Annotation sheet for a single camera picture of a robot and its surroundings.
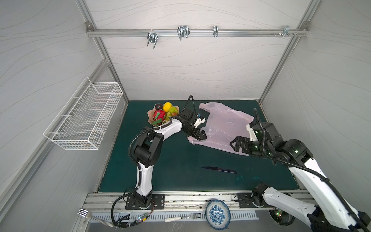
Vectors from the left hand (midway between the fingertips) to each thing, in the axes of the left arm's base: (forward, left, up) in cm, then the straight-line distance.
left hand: (203, 133), depth 92 cm
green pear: (+18, +22, 0) cm, 29 cm away
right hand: (-16, -15, +19) cm, 29 cm away
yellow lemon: (+23, +27, 0) cm, 36 cm away
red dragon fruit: (+11, +31, +2) cm, 33 cm away
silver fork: (-44, +59, -5) cm, 74 cm away
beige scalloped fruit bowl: (+17, +39, -1) cm, 42 cm away
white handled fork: (-43, +6, -8) cm, 44 cm away
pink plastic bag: (+8, -14, -2) cm, 17 cm away
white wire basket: (-9, +60, +24) cm, 66 cm away
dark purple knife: (-20, -10, -9) cm, 24 cm away
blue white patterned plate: (-42, -6, -7) cm, 43 cm away
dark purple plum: (+23, +33, 0) cm, 41 cm away
